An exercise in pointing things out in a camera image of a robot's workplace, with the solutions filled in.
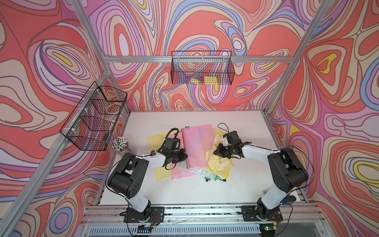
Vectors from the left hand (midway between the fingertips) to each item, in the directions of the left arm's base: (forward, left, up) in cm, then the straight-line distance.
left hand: (189, 156), depth 92 cm
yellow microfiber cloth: (-4, -16, +1) cm, 17 cm away
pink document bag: (+14, -3, 0) cm, 15 cm away
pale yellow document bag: (+12, +24, -1) cm, 26 cm away
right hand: (+1, -16, -1) cm, 16 cm away
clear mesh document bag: (-5, +4, -2) cm, 7 cm away
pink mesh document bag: (+15, -14, -1) cm, 21 cm away
